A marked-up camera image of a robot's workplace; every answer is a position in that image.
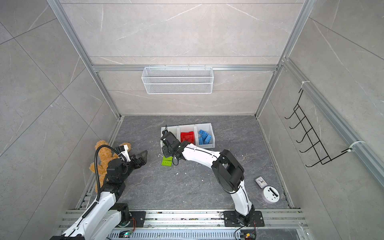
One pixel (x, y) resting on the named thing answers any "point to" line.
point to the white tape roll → (270, 194)
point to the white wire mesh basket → (177, 80)
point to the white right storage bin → (209, 142)
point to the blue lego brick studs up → (203, 133)
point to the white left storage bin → (175, 130)
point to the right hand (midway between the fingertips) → (167, 146)
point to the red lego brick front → (190, 138)
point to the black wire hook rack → (316, 147)
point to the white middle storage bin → (186, 128)
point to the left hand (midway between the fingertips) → (140, 150)
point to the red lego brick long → (190, 134)
